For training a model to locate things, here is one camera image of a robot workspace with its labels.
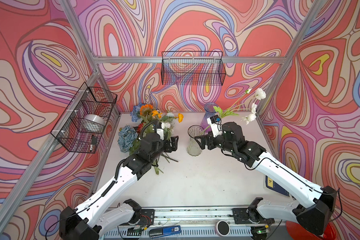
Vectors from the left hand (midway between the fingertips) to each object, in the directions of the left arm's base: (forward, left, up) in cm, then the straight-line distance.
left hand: (173, 136), depth 74 cm
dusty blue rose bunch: (+8, +29, -12) cm, 32 cm away
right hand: (-1, -15, 0) cm, 15 cm away
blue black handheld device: (-38, +7, -21) cm, 44 cm away
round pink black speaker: (-37, -23, -20) cm, 47 cm away
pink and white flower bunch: (+24, +13, -16) cm, 31 cm away
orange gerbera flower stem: (+28, +20, -8) cm, 35 cm away
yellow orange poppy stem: (+27, -3, -13) cm, 30 cm away
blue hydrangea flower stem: (+34, +30, -17) cm, 48 cm away
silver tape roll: (+3, +38, +7) cm, 38 cm away
